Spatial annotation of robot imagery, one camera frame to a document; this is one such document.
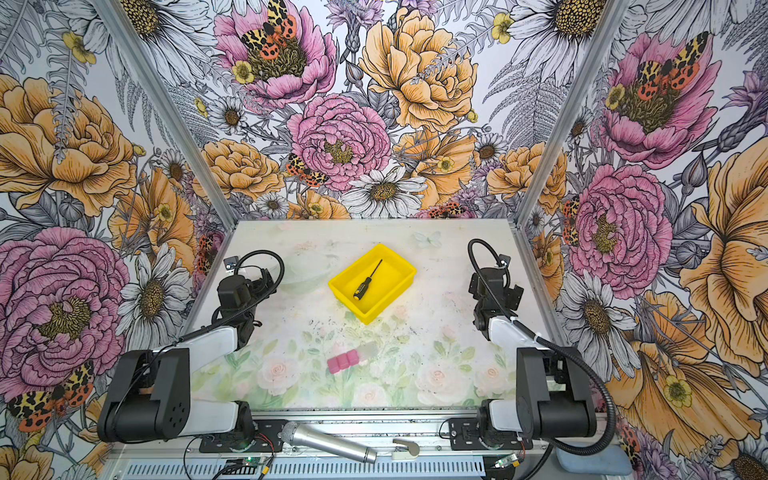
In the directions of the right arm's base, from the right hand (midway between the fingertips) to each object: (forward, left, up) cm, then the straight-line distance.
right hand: (494, 285), depth 91 cm
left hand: (+3, +73, +2) cm, 73 cm away
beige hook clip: (-40, +28, -7) cm, 50 cm away
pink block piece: (-18, +45, -8) cm, 49 cm away
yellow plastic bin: (+8, +37, -8) cm, 39 cm away
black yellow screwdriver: (+6, +40, -6) cm, 41 cm away
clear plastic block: (-15, +38, -8) cm, 42 cm away
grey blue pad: (-43, -17, -7) cm, 47 cm away
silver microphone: (-36, +54, -5) cm, 66 cm away
